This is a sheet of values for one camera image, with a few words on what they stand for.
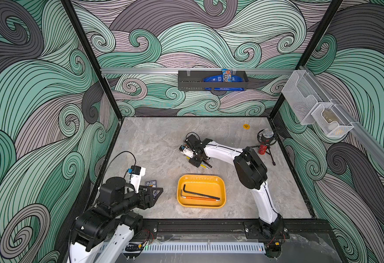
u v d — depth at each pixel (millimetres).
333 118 659
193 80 954
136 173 560
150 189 549
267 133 809
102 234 407
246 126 1148
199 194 835
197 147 718
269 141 822
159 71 1970
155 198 577
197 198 821
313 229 744
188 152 881
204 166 947
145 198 535
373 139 569
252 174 542
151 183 857
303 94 778
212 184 868
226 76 899
